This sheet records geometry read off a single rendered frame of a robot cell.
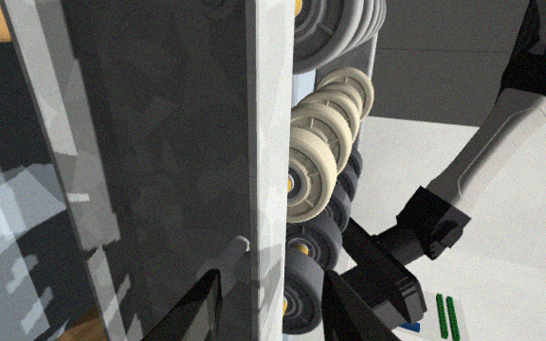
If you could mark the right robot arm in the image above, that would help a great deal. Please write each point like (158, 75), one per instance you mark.
(434, 217)

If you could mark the cream wheel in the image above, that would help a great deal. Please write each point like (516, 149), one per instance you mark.
(348, 90)
(329, 125)
(357, 79)
(340, 102)
(312, 171)

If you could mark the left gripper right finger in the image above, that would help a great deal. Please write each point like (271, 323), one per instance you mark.
(345, 315)

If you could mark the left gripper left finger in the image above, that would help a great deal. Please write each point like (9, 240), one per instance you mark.
(196, 316)

